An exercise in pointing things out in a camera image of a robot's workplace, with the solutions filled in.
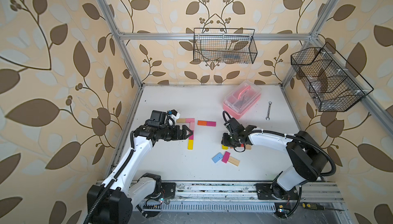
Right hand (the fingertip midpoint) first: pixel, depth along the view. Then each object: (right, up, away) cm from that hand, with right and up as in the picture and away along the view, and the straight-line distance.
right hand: (222, 142), depth 90 cm
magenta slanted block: (+1, -7, -5) cm, 8 cm away
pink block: (-21, +12, +10) cm, 26 cm away
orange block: (-12, +10, +9) cm, 19 cm away
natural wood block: (-26, +12, +11) cm, 31 cm away
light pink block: (-19, +9, +9) cm, 23 cm away
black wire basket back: (+4, +61, +8) cm, 61 cm away
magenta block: (-6, +10, +9) cm, 15 cm away
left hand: (-22, +9, -12) cm, 27 cm away
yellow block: (+1, -3, -2) cm, 3 cm away
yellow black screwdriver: (+40, -23, -21) cm, 51 cm away
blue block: (-4, -7, -5) cm, 9 cm away
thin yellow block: (-19, -1, +1) cm, 19 cm away
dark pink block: (-19, +2, +4) cm, 20 cm away
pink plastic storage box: (+12, +25, +9) cm, 29 cm away
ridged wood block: (+5, -8, -7) cm, 12 cm away
